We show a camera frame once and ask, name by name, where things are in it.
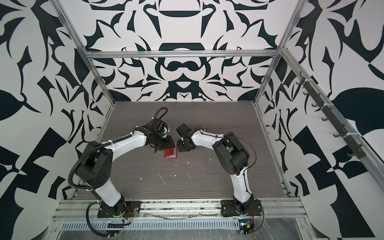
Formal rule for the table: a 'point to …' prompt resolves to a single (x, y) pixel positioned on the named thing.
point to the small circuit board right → (245, 226)
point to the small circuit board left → (111, 225)
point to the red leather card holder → (171, 153)
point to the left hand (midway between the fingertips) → (172, 143)
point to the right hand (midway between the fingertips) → (181, 146)
